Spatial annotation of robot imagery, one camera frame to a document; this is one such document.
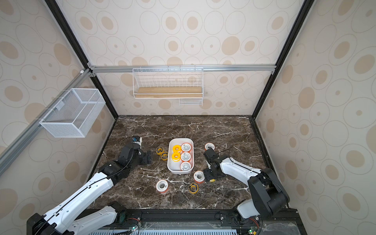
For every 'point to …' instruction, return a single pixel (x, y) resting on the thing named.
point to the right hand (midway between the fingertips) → (211, 177)
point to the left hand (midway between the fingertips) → (148, 151)
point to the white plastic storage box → (174, 167)
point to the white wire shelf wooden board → (169, 83)
